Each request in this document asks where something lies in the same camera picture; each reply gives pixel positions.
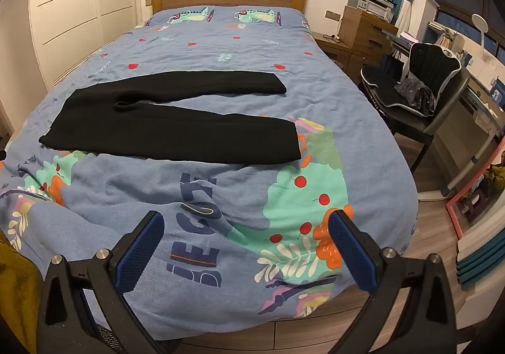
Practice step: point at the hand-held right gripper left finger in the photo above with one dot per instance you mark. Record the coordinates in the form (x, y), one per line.
(140, 251)

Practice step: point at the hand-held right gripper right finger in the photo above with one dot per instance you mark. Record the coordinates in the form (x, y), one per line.
(353, 255)

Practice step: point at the black pants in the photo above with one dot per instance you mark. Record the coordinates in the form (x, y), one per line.
(177, 133)

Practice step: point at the yellow garment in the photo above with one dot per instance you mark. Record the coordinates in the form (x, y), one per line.
(17, 287)

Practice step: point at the teal pleated fabric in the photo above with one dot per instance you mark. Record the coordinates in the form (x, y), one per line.
(481, 263)

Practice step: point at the dark grey garment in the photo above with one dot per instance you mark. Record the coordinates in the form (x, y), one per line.
(414, 93)

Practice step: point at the grey desk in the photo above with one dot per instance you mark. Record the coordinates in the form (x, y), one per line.
(473, 109)

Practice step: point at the dark shopping bag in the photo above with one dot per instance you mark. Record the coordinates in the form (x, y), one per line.
(392, 68)

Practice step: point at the wooden nightstand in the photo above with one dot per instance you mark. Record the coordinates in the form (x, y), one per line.
(339, 52)

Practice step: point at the black chair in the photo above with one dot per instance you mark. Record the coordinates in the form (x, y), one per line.
(434, 62)

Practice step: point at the blue printed blanket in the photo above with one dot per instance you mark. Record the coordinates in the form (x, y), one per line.
(236, 54)

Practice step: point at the wooden dresser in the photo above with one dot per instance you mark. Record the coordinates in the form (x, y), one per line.
(363, 32)

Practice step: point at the white wardrobe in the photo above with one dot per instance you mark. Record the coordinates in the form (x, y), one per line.
(79, 14)

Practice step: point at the white printer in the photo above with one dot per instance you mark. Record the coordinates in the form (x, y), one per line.
(369, 2)

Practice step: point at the white desk lamp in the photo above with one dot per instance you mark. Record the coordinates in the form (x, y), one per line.
(480, 22)

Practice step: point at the pink frame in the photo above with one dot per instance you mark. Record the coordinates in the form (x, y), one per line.
(453, 216)

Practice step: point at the wall switch plate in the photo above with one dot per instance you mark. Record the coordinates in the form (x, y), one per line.
(332, 15)

